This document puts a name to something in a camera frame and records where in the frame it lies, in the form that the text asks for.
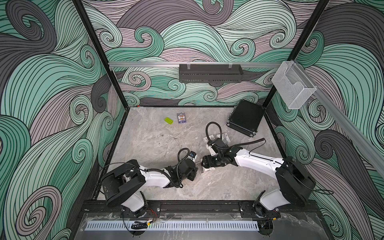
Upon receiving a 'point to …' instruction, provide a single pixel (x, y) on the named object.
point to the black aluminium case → (246, 117)
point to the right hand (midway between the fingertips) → (205, 164)
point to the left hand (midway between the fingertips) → (196, 166)
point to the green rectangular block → (168, 120)
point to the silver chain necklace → (166, 135)
